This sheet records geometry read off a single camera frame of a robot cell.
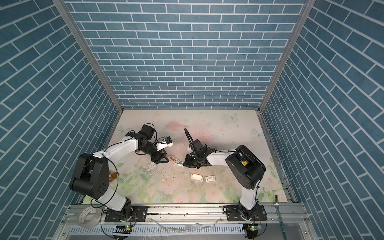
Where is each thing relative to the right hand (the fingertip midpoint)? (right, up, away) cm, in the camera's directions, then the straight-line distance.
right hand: (182, 163), depth 90 cm
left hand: (-9, +5, -3) cm, 11 cm away
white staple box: (+18, -7, -6) cm, 20 cm away
